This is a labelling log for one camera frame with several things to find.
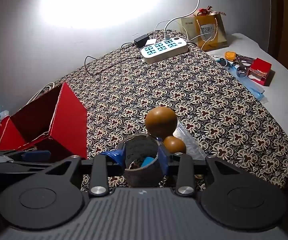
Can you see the light blue plastic piece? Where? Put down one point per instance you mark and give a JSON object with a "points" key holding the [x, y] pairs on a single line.
{"points": [[148, 161]]}

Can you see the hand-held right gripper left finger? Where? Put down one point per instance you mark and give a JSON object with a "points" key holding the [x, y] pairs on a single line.
{"points": [[121, 156]]}

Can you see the black power adapter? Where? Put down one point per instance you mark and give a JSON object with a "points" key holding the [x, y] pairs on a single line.
{"points": [[141, 40]]}

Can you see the clear plastic case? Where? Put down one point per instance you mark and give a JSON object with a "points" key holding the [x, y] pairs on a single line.
{"points": [[188, 140]]}

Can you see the gold gift bag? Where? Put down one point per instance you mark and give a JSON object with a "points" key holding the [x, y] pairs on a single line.
{"points": [[208, 35]]}

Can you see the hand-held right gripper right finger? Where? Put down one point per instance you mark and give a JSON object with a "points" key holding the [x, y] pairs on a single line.
{"points": [[162, 160]]}

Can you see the floral patterned tablecloth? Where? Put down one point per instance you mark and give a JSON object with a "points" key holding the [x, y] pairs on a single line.
{"points": [[183, 92]]}

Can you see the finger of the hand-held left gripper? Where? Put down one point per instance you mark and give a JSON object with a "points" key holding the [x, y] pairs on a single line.
{"points": [[37, 155]]}

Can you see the white charger plug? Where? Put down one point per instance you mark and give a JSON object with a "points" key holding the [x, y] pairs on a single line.
{"points": [[151, 42]]}

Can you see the key bundle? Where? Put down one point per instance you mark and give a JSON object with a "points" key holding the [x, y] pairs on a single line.
{"points": [[245, 60]]}

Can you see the blue plastic bag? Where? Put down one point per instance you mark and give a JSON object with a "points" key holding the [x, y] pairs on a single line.
{"points": [[252, 87]]}

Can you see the small red box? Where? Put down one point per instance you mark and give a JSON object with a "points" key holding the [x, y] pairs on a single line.
{"points": [[260, 66]]}

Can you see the white power strip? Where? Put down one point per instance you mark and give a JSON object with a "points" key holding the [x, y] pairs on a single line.
{"points": [[169, 52]]}

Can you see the red cardboard box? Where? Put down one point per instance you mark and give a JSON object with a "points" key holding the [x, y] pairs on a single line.
{"points": [[69, 115]]}

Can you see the brown wooden gourd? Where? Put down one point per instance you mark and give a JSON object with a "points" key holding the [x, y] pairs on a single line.
{"points": [[160, 123]]}

